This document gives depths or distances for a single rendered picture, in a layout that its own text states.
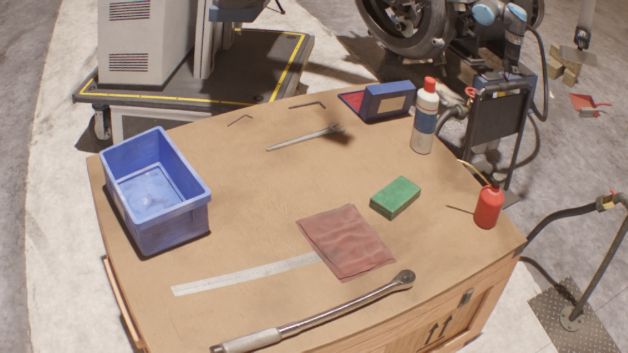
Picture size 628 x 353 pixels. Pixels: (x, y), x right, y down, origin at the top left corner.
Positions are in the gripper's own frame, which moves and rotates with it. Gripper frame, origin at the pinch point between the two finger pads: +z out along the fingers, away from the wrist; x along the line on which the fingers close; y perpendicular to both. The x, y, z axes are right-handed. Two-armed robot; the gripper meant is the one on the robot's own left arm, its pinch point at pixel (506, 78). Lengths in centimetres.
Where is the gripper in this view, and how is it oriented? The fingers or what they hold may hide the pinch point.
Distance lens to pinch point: 225.9
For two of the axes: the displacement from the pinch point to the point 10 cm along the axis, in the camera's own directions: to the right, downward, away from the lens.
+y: -0.2, 6.4, -7.7
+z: -0.6, 7.7, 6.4
